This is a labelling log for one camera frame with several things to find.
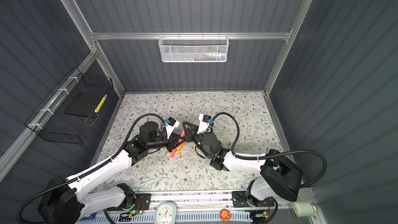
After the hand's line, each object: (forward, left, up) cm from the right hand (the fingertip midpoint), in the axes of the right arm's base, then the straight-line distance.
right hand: (184, 125), depth 72 cm
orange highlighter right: (-8, +2, -7) cm, 11 cm away
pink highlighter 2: (-4, +9, -24) cm, 26 cm away
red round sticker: (-33, -19, -24) cm, 45 cm away
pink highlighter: (-3, +1, -4) cm, 5 cm away
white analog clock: (-32, +8, -22) cm, 40 cm away
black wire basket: (-5, +55, +9) cm, 55 cm away
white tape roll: (-31, -51, -16) cm, 62 cm away
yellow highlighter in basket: (+10, +43, +4) cm, 44 cm away
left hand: (-4, -1, -6) cm, 8 cm away
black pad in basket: (+9, +49, +5) cm, 50 cm away
